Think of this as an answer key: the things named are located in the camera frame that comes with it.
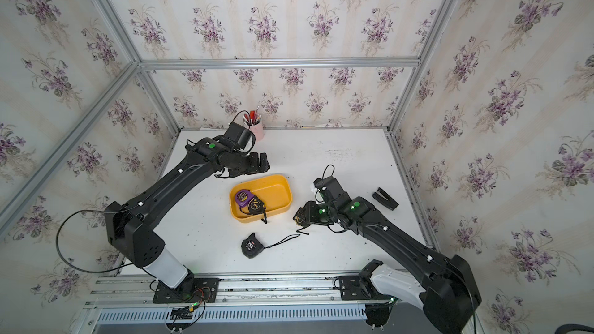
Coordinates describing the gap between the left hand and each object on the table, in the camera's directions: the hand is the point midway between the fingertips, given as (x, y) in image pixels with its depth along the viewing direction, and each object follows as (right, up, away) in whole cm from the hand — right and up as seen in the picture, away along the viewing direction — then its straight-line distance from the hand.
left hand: (263, 168), depth 80 cm
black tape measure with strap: (-4, -27, -1) cm, 27 cm away
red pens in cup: (-10, +22, +32) cm, 40 cm away
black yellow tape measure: (-4, -16, +9) cm, 18 cm away
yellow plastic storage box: (+3, -11, +16) cm, 19 cm away
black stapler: (+49, -14, +13) cm, 53 cm away
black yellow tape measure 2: (+13, -17, -5) cm, 22 cm away
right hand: (+15, -16, -3) cm, 22 cm away
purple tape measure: (-10, -12, +12) cm, 20 cm away
